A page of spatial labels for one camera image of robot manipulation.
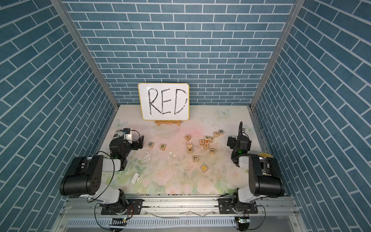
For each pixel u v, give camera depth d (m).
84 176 0.46
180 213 0.73
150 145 0.95
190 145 0.96
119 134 0.99
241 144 0.72
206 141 0.96
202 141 0.96
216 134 1.01
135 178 0.81
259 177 0.45
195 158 0.89
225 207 0.73
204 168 0.85
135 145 0.83
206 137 0.99
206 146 0.94
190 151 0.92
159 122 1.05
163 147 0.94
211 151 0.93
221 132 1.02
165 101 0.99
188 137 0.99
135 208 0.73
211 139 0.98
